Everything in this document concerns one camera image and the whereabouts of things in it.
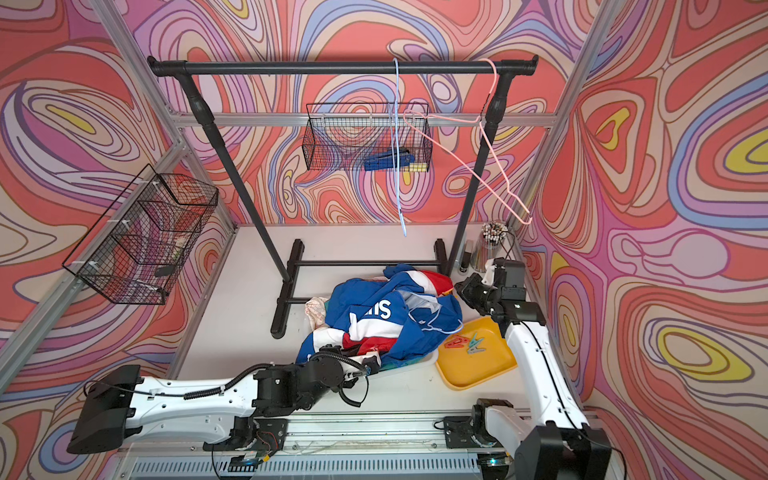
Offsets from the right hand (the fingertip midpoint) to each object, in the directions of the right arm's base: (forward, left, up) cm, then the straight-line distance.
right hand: (456, 292), depth 80 cm
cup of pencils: (+19, -15, -3) cm, 24 cm away
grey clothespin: (-10, -7, -17) cm, 20 cm away
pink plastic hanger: (+47, -8, +16) cm, 50 cm away
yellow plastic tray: (-11, -7, -18) cm, 22 cm away
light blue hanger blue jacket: (-5, +2, -7) cm, 8 cm away
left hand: (-13, +26, -4) cm, 29 cm away
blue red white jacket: (-8, +17, +2) cm, 19 cm away
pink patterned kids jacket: (-1, +39, -4) cm, 39 cm away
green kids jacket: (-17, +16, -7) cm, 24 cm away
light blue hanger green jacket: (+53, +13, -1) cm, 55 cm away
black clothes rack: (+15, +51, -13) cm, 55 cm away
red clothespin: (-7, -2, -17) cm, 19 cm away
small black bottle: (+23, -10, -13) cm, 29 cm away
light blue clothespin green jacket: (-7, -7, -17) cm, 20 cm away
